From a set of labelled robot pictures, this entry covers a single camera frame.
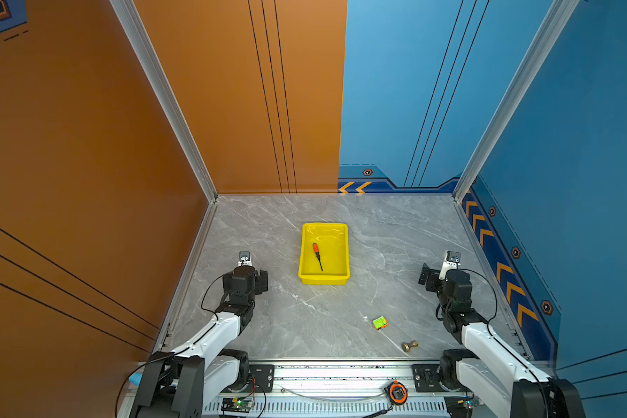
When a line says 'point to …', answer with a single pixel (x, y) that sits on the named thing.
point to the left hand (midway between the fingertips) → (246, 269)
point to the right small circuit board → (459, 407)
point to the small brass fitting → (406, 347)
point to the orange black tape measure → (398, 393)
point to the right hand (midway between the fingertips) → (436, 266)
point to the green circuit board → (237, 404)
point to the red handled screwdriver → (315, 247)
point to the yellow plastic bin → (333, 239)
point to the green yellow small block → (380, 323)
